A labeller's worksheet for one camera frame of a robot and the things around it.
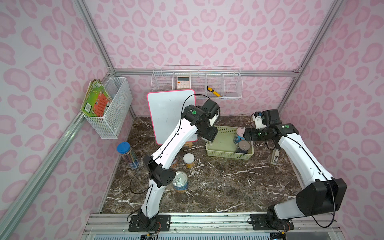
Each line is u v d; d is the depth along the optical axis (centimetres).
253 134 73
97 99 73
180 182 76
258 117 73
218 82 102
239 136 95
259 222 72
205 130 62
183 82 95
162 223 73
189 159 88
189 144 97
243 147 89
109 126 85
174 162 88
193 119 51
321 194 40
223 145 104
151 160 49
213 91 98
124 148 80
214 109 59
